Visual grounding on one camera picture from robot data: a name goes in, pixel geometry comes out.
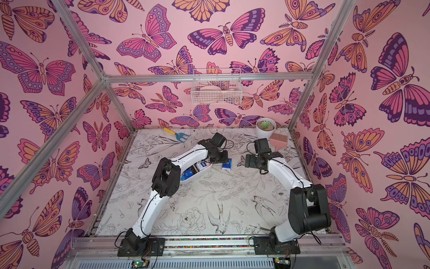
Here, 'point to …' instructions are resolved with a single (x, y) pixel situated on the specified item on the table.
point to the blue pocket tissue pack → (227, 166)
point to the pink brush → (277, 140)
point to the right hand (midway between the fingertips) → (252, 162)
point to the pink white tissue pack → (201, 165)
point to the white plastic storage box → (195, 175)
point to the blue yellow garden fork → (179, 135)
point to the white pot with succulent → (265, 128)
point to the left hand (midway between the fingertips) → (229, 159)
